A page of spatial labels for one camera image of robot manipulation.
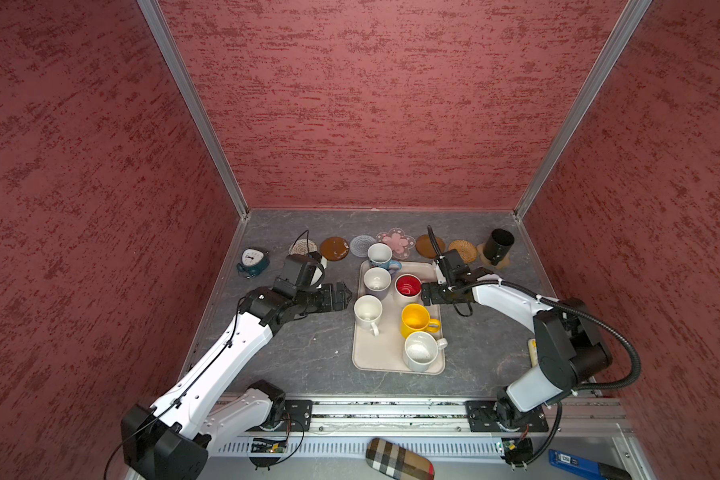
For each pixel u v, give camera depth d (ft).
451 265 2.41
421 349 2.77
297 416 2.42
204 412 1.36
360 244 3.59
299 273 1.84
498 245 3.29
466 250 3.61
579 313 1.46
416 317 2.89
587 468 2.14
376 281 3.16
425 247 3.63
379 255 3.27
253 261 3.29
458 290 2.22
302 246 3.59
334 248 3.59
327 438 2.34
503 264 3.45
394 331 2.91
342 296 2.19
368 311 2.95
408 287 3.11
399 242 3.62
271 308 1.66
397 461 2.15
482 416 2.43
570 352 1.49
